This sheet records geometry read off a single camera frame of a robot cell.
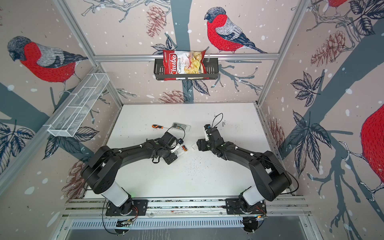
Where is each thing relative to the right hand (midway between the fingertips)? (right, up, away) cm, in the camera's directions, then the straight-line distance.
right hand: (200, 144), depth 91 cm
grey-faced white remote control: (-9, +9, +14) cm, 19 cm away
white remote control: (-11, -4, +2) cm, 12 cm away
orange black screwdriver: (-32, +10, +15) cm, 37 cm away
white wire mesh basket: (-65, +16, -19) cm, 70 cm away
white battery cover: (-3, -3, +5) cm, 7 cm away
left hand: (-18, -6, 0) cm, 19 cm away
